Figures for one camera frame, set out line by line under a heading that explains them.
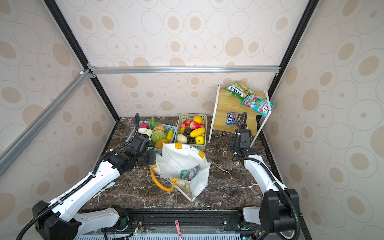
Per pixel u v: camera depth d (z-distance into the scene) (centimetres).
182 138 97
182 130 106
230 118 97
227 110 81
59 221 37
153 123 102
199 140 97
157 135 95
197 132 100
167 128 106
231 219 75
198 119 109
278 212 41
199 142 98
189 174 81
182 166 92
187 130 104
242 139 64
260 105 78
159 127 103
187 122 112
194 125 106
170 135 103
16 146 53
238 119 96
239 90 83
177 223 73
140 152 58
